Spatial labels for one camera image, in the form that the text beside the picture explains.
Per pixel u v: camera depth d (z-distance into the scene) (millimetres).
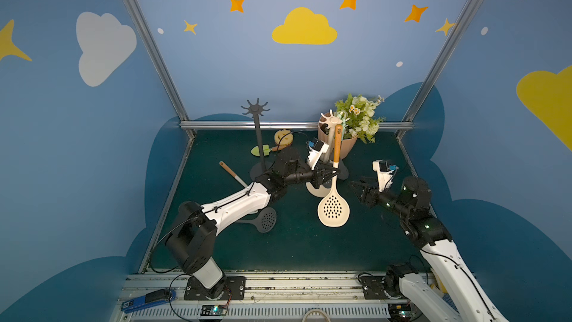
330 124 702
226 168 1058
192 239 435
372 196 635
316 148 651
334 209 750
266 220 883
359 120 905
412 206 552
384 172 627
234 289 737
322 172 650
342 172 1090
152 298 689
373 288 746
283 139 1143
